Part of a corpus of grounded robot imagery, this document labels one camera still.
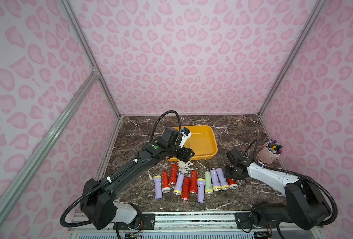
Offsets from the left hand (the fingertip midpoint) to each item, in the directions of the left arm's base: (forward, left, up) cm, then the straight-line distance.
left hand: (190, 150), depth 77 cm
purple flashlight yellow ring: (-15, +7, -16) cm, 23 cm away
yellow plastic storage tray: (+17, -10, -18) cm, 27 cm away
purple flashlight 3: (-8, -18, -16) cm, 26 cm away
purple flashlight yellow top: (-13, -6, -17) cm, 23 cm away
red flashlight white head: (-11, +13, -17) cm, 24 cm away
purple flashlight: (-10, +18, -17) cm, 26 cm away
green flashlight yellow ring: (-15, -10, -16) cm, 24 cm away
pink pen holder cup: (+4, -47, -8) cm, 48 cm away
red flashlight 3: (-14, -2, -17) cm, 22 cm away
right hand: (-5, -23, -19) cm, 30 cm away
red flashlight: (-8, +9, -16) cm, 20 cm away
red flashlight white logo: (-12, -23, -16) cm, 30 cm away
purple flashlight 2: (-12, -14, -16) cm, 25 cm away
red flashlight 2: (-17, +3, -17) cm, 24 cm away
